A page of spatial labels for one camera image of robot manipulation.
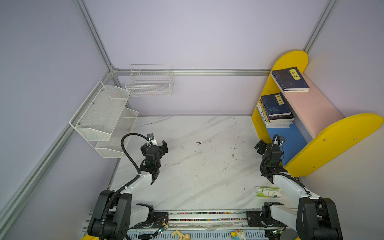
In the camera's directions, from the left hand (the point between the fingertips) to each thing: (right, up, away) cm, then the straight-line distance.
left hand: (154, 142), depth 87 cm
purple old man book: (+78, +15, +4) cm, 79 cm away
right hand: (+67, 0, -1) cm, 67 cm away
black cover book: (+77, +13, +4) cm, 79 cm away
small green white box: (+63, -26, -8) cm, 69 cm away
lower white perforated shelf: (-18, -2, -13) cm, 22 cm away
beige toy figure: (+18, -42, -19) cm, 50 cm away
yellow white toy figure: (+45, -41, -20) cm, 64 cm away
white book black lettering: (+74, +10, +7) cm, 75 cm away
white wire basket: (-8, +40, +9) cm, 42 cm away
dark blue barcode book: (+76, +24, +8) cm, 80 cm away
